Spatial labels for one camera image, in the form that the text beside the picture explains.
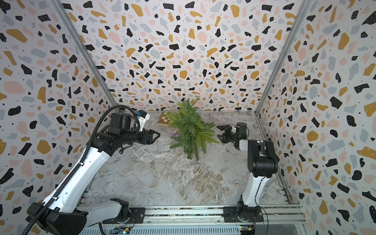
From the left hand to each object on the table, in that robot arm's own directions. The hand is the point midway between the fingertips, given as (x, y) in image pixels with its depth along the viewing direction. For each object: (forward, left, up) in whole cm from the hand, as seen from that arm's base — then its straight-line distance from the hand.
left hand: (155, 132), depth 72 cm
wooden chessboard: (+33, +4, -26) cm, 42 cm away
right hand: (+16, -35, -18) cm, 42 cm away
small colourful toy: (+18, -5, -26) cm, 32 cm away
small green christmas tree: (-1, -19, -1) cm, 19 cm away
